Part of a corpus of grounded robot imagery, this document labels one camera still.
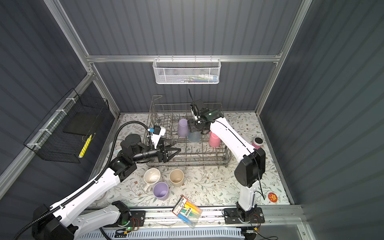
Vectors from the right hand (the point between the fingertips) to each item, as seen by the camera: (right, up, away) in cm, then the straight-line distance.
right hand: (195, 127), depth 84 cm
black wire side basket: (-65, -4, -12) cm, 66 cm away
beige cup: (-11, -30, +2) cm, 32 cm away
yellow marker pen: (-52, -7, -13) cm, 54 cm away
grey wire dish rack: (+8, -15, +16) cm, 23 cm away
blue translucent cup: (-1, -6, +5) cm, 8 cm away
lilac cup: (-8, -1, +10) cm, 13 cm away
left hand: (-8, -9, -17) cm, 21 cm away
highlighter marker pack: (-4, -43, -10) cm, 44 cm away
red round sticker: (+42, -38, -4) cm, 57 cm away
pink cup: (+12, -8, +7) cm, 16 cm away
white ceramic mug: (-26, -29, +2) cm, 39 cm away
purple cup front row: (-20, -35, -2) cm, 40 cm away
